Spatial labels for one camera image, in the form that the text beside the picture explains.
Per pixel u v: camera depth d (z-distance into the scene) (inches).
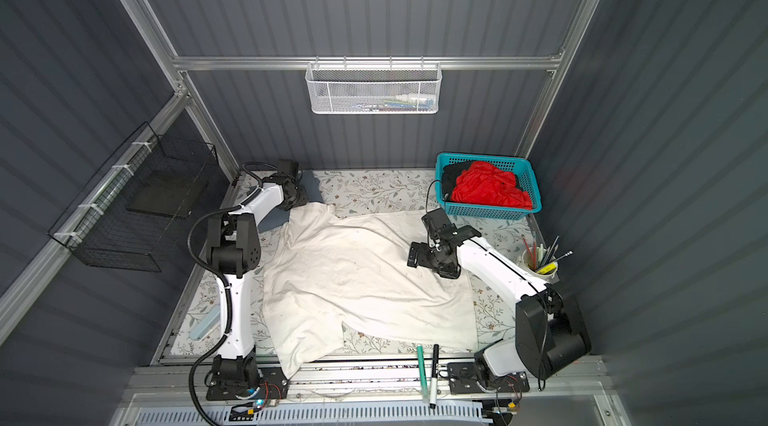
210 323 31.6
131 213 28.8
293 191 36.2
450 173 45.5
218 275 23.9
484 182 42.7
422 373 29.4
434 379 28.9
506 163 44.0
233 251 24.3
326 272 36.7
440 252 24.4
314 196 43.6
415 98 35.9
